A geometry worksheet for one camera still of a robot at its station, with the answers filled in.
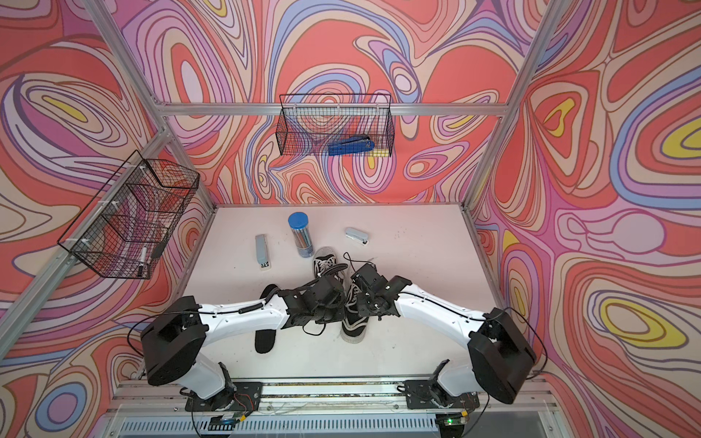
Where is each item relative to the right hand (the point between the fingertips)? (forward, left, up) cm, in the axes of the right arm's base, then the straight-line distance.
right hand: (370, 313), depth 84 cm
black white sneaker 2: (-4, +5, +2) cm, 7 cm away
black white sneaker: (+21, +15, 0) cm, 26 cm away
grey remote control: (+23, +38, 0) cm, 45 cm away
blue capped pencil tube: (+25, +22, +14) cm, 36 cm away
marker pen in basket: (+8, +61, +21) cm, 65 cm away
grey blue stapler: (+32, +2, -2) cm, 32 cm away
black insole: (-6, +33, -4) cm, 33 cm away
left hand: (-1, +5, +1) cm, 5 cm away
